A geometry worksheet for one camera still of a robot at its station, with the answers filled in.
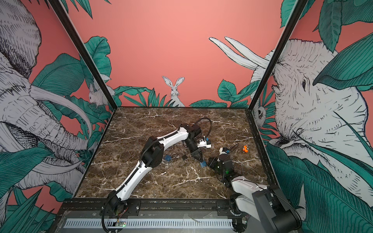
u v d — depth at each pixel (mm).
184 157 929
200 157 879
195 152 838
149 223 703
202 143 881
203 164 894
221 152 820
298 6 688
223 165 674
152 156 639
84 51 856
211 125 1143
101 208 732
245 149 953
